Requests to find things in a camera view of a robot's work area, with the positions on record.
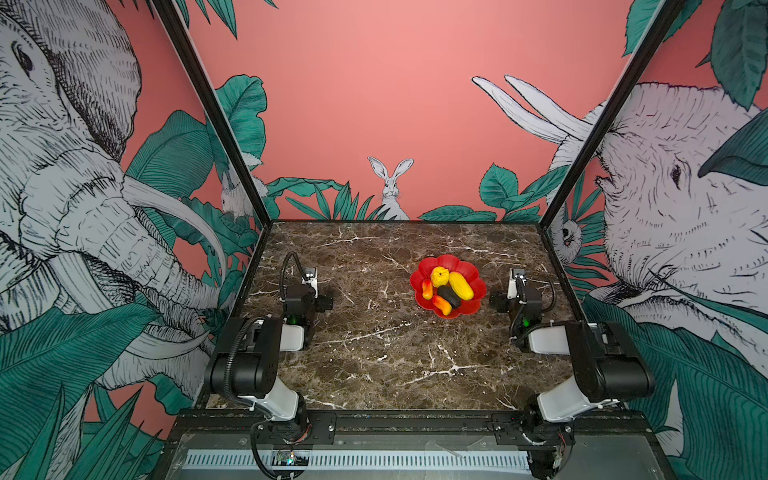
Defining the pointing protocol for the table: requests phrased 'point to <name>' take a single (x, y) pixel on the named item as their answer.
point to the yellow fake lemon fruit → (460, 286)
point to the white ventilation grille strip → (370, 460)
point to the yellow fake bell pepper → (439, 276)
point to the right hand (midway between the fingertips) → (507, 280)
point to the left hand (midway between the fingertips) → (313, 279)
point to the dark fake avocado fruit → (447, 293)
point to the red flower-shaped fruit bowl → (468, 271)
